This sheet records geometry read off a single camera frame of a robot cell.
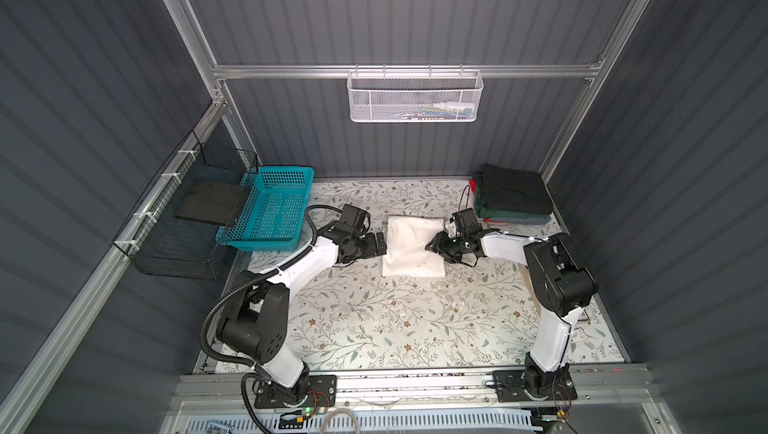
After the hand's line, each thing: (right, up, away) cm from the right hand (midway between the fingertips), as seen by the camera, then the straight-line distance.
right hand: (432, 251), depth 98 cm
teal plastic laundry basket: (-59, +12, +11) cm, 61 cm away
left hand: (-19, +2, -8) cm, 21 cm away
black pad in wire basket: (-60, +16, -22) cm, 66 cm away
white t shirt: (-9, +1, -2) cm, 10 cm away
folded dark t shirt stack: (+27, +19, +6) cm, 33 cm away
